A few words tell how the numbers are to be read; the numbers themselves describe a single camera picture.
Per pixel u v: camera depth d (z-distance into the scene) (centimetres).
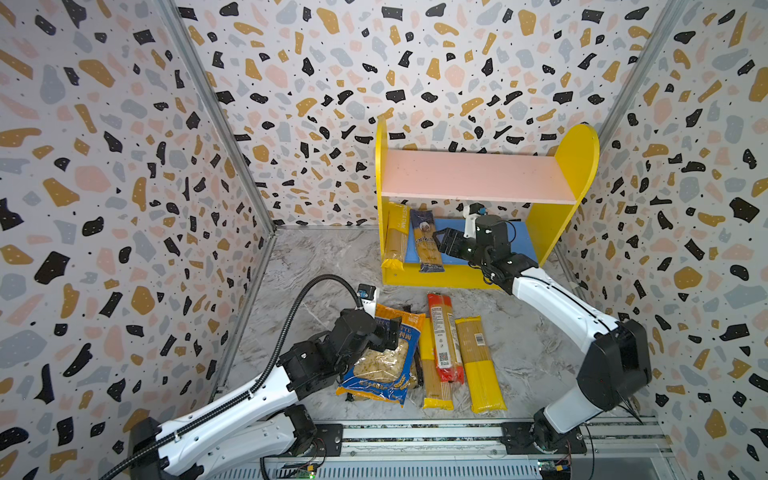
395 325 64
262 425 58
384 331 63
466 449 73
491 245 63
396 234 97
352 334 50
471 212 75
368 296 61
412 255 95
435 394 79
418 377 81
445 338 88
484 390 80
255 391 45
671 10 71
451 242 73
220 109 86
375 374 78
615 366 44
